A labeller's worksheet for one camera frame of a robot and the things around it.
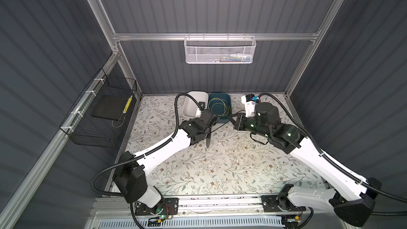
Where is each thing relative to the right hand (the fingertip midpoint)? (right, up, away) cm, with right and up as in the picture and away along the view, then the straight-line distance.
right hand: (229, 118), depth 67 cm
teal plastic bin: (0, +7, +46) cm, 46 cm away
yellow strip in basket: (-49, +6, +12) cm, 51 cm away
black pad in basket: (-56, +5, +8) cm, 56 cm away
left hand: (-13, -2, +15) cm, 20 cm away
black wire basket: (-61, 0, +5) cm, 61 cm away
